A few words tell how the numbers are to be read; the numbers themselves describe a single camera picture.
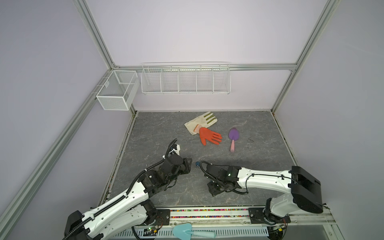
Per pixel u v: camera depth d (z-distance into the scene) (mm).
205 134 1074
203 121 1128
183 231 707
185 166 695
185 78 991
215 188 708
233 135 1055
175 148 680
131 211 593
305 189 423
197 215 754
